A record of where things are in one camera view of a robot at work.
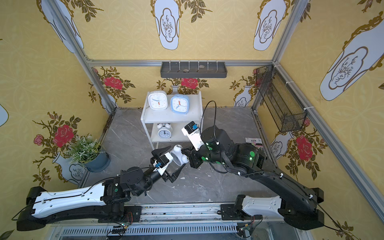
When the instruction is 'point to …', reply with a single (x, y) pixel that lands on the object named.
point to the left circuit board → (126, 225)
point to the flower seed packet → (255, 141)
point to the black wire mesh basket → (287, 112)
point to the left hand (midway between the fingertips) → (178, 156)
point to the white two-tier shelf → (150, 118)
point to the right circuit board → (246, 227)
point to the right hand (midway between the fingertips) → (182, 155)
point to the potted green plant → (86, 150)
